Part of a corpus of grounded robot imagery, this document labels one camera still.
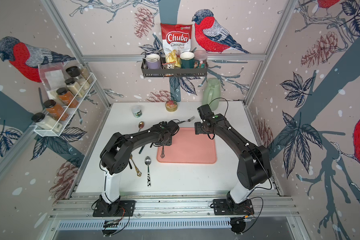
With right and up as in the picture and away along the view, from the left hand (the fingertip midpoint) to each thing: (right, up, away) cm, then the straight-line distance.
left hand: (168, 138), depth 96 cm
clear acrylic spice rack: (-50, +22, -24) cm, 60 cm away
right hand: (+21, +8, -7) cm, 24 cm away
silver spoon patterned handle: (-11, -12, -8) cm, 18 cm away
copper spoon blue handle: (-21, +8, +10) cm, 25 cm away
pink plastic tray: (+12, -6, +1) cm, 14 cm away
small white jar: (-25, +18, +14) cm, 34 cm away
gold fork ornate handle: (-16, -19, -11) cm, 27 cm away
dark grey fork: (+14, +12, +14) cm, 23 cm away
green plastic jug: (+29, +30, +4) cm, 42 cm away
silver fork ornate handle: (-3, -10, -4) cm, 11 cm away
